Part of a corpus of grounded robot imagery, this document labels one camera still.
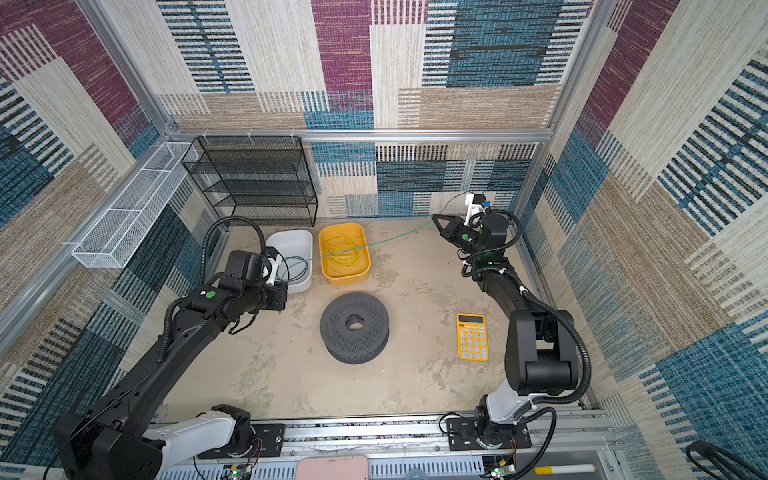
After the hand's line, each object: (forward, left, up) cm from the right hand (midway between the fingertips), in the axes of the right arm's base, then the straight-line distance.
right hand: (433, 217), depth 84 cm
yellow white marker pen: (-55, -27, -28) cm, 68 cm away
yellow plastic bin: (-3, +24, -22) cm, 33 cm away
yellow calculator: (-24, -11, -26) cm, 37 cm away
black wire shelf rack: (+30, +59, -7) cm, 67 cm away
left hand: (-16, +40, -7) cm, 44 cm away
